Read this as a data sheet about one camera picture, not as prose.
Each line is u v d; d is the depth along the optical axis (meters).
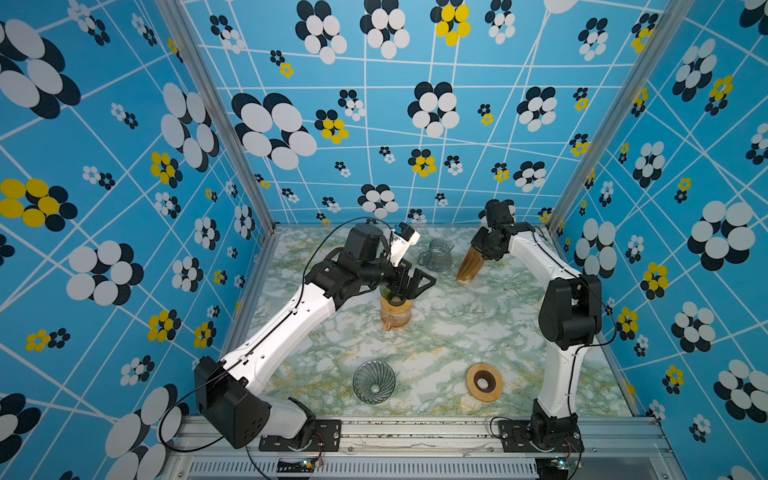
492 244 0.75
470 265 0.99
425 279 0.63
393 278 0.62
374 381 0.81
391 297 0.88
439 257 1.02
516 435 0.73
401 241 0.62
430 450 0.73
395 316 0.88
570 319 0.54
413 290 0.62
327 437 0.74
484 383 0.82
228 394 0.38
